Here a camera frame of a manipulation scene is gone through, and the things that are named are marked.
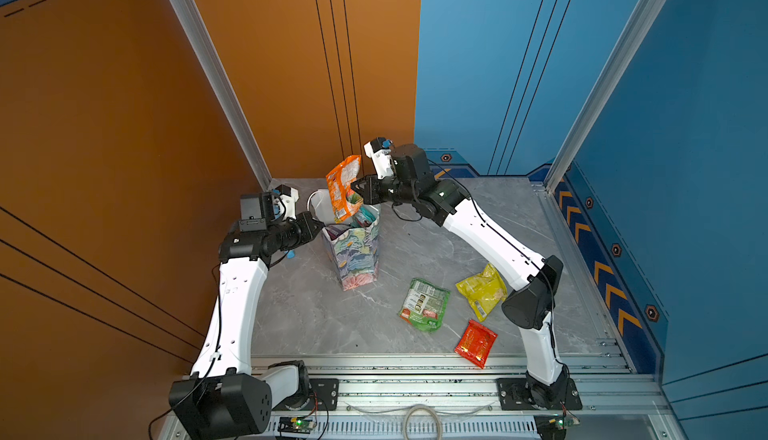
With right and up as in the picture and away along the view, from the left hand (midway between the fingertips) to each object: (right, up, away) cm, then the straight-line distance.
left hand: (322, 221), depth 75 cm
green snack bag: (+27, -25, +12) cm, 39 cm away
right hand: (+8, +9, -3) cm, 12 cm away
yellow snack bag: (+44, -21, +10) cm, 50 cm away
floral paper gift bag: (+7, -6, +3) cm, 10 cm away
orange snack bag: (+4, +10, 0) cm, 11 cm away
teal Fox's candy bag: (+11, +2, +12) cm, 16 cm away
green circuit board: (-6, -49, -4) cm, 49 cm away
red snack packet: (+41, -34, +5) cm, 53 cm away
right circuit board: (+56, -49, -5) cm, 75 cm away
